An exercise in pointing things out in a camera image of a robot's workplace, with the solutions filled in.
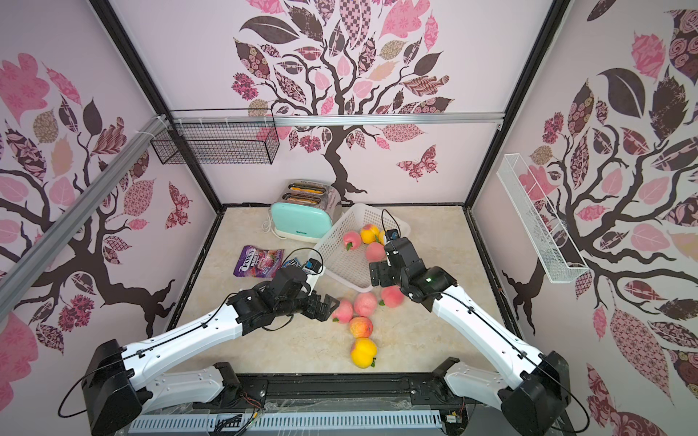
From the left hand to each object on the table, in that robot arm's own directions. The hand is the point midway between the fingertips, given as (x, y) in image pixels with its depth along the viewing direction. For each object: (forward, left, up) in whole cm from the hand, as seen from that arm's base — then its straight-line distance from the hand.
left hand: (324, 304), depth 77 cm
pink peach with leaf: (+29, -8, -7) cm, 31 cm away
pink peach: (+1, -6, -7) cm, 9 cm away
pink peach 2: (+3, -12, -6) cm, 14 cm away
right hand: (+9, -19, +5) cm, 21 cm away
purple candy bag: (+22, +29, -11) cm, 38 cm away
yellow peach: (+32, -14, -7) cm, 35 cm away
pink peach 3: (+6, -21, -8) cm, 24 cm away
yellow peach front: (-11, -11, -8) cm, 18 cm away
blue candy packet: (+22, +15, -12) cm, 30 cm away
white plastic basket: (+21, -8, -13) cm, 26 cm away
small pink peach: (+25, -16, -10) cm, 32 cm away
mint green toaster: (+35, +9, +3) cm, 37 cm away
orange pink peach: (-4, -11, -8) cm, 14 cm away
